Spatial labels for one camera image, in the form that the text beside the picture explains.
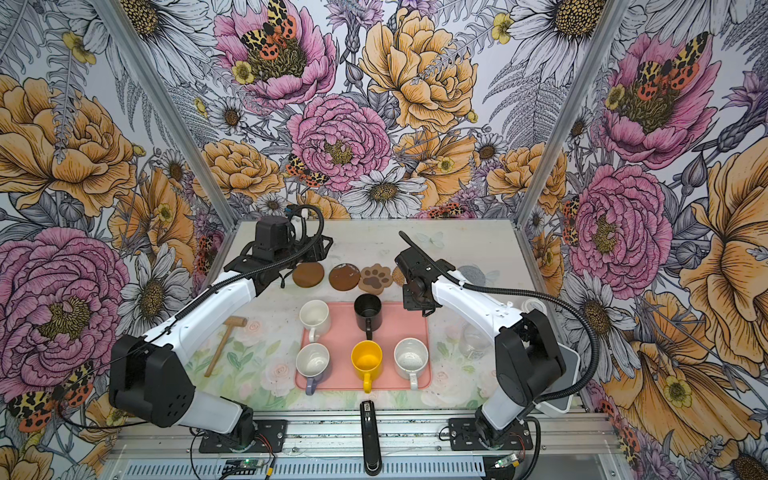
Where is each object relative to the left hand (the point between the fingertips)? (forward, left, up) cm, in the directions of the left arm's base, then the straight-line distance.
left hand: (323, 249), depth 84 cm
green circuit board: (-47, +16, -22) cm, 55 cm away
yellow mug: (-23, -12, -21) cm, 34 cm away
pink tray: (-11, -24, -22) cm, 34 cm away
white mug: (-11, +4, -19) cm, 22 cm away
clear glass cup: (-19, -43, -21) cm, 52 cm away
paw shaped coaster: (+5, -14, -22) cm, 27 cm away
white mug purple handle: (-24, +3, -20) cm, 31 cm away
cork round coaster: (+6, -22, -22) cm, 31 cm away
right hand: (-13, -27, -12) cm, 32 cm away
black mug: (-10, -12, -18) cm, 23 cm away
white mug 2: (-23, -24, -20) cm, 39 cm away
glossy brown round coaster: (+6, -3, -22) cm, 23 cm away
